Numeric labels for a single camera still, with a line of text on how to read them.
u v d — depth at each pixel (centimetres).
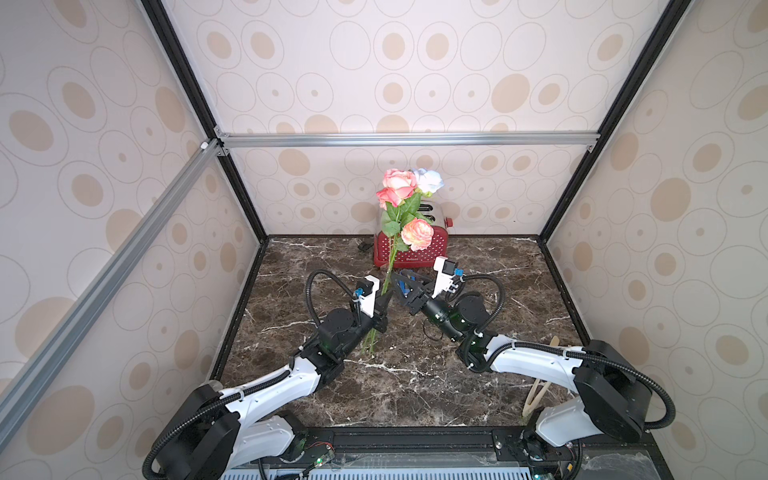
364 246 115
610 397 43
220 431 40
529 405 79
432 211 105
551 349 50
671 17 69
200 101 82
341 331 58
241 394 45
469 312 58
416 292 64
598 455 73
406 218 65
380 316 67
